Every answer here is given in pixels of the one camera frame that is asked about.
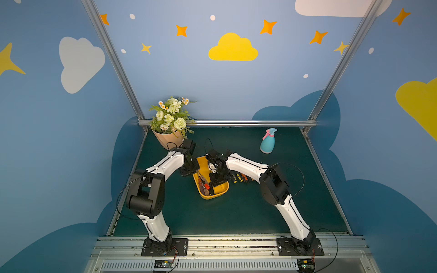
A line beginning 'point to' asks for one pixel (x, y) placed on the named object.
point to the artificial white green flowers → (172, 117)
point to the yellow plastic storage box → (219, 189)
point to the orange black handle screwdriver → (244, 176)
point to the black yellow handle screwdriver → (235, 180)
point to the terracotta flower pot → (174, 139)
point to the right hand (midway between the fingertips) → (217, 182)
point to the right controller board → (306, 265)
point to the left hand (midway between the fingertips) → (195, 169)
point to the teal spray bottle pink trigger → (268, 141)
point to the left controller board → (163, 265)
